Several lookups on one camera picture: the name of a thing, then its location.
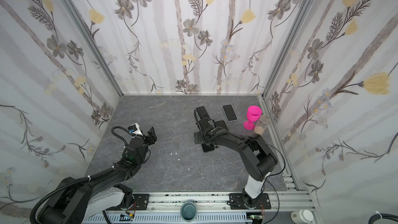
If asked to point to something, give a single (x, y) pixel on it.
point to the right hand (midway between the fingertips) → (199, 133)
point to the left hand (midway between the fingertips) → (145, 125)
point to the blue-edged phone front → (229, 112)
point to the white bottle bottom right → (302, 216)
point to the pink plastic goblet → (253, 113)
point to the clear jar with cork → (260, 125)
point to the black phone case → (221, 123)
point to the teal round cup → (188, 211)
